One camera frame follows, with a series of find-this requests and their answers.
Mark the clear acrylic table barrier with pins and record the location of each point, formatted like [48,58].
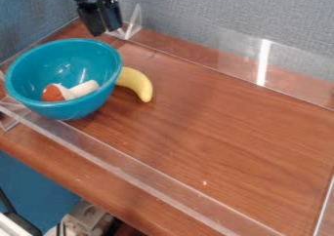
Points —
[225,156]

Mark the yellow toy banana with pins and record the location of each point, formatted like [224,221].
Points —
[133,80]

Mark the blue bowl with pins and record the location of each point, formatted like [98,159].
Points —
[65,62]

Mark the red and white toy mushroom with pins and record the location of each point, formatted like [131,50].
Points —
[54,92]

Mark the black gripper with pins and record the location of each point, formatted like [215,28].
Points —
[109,12]

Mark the white power strip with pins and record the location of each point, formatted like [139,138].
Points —
[85,220]

